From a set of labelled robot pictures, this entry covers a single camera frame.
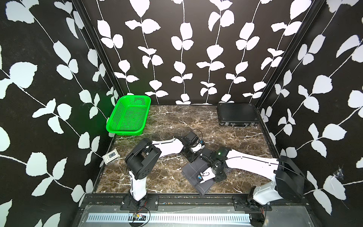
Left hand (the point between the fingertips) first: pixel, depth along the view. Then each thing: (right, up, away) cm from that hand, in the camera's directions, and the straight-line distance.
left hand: (195, 156), depth 90 cm
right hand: (+9, -7, -10) cm, 15 cm away
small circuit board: (-31, -26, -20) cm, 45 cm away
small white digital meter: (-54, 0, -2) cm, 54 cm away
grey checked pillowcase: (-4, -8, -6) cm, 11 cm away
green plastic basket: (-52, +27, +21) cm, 62 cm away
